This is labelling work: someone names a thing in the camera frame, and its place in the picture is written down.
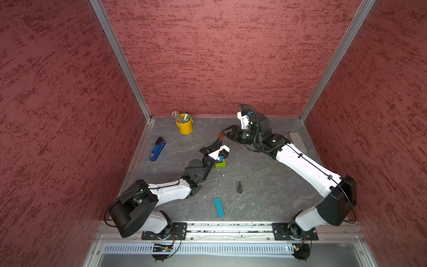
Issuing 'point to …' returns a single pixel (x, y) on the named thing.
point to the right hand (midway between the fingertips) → (223, 136)
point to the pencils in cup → (176, 115)
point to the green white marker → (187, 117)
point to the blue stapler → (159, 146)
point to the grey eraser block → (296, 139)
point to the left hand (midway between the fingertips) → (217, 139)
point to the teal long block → (219, 207)
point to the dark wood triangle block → (239, 188)
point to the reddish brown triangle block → (221, 136)
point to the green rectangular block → (221, 165)
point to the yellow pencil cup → (185, 128)
